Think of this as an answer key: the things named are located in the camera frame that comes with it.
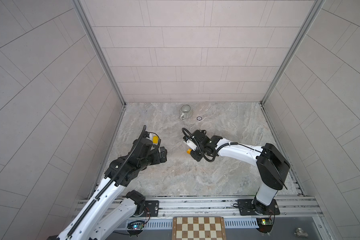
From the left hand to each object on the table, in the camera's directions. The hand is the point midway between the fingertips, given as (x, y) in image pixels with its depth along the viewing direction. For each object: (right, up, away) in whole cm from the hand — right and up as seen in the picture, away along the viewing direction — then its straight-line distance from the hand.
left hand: (163, 151), depth 71 cm
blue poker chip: (+20, +15, +37) cm, 44 cm away
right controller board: (+47, -33, -3) cm, 58 cm away
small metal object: (+60, -33, -7) cm, 69 cm away
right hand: (+15, -5, +15) cm, 21 cm away
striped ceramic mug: (+11, +20, +31) cm, 38 cm away
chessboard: (+16, -32, -7) cm, 36 cm away
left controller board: (-11, -32, -7) cm, 34 cm away
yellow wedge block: (-9, +2, +22) cm, 24 cm away
